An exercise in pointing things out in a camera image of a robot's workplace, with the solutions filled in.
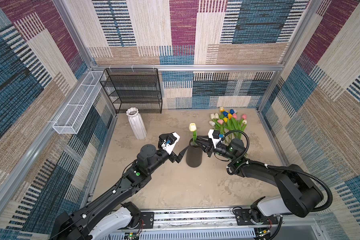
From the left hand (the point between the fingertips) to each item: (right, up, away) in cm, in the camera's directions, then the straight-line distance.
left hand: (180, 137), depth 69 cm
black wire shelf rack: (-31, +32, +39) cm, 59 cm away
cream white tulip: (+6, +4, +1) cm, 7 cm away
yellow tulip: (+32, +9, +41) cm, 53 cm away
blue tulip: (+33, +14, +43) cm, 56 cm away
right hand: (+8, -2, +8) cm, 12 cm away
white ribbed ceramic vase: (-27, +7, +22) cm, 35 cm away
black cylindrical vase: (+8, -12, +19) cm, 24 cm away
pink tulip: (+28, +7, +39) cm, 49 cm away
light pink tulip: (+39, +12, +40) cm, 57 cm away
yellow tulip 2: (+32, +18, +50) cm, 62 cm away
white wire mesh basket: (-65, +19, +29) cm, 74 cm away
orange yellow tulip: (+35, +12, +39) cm, 54 cm away
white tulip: (+23, +6, +39) cm, 46 cm away
